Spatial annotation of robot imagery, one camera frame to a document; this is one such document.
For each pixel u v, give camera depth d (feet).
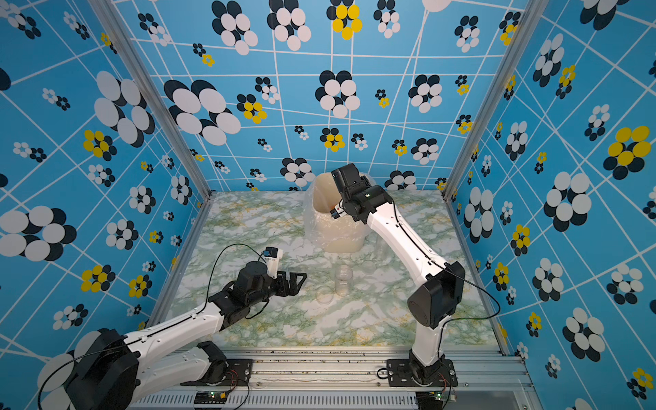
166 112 3.01
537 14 2.23
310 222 2.65
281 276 2.37
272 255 2.41
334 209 2.44
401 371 2.39
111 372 1.31
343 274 2.75
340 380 2.41
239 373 2.38
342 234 2.70
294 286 2.42
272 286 2.32
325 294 2.92
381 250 3.16
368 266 3.16
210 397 2.37
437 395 2.31
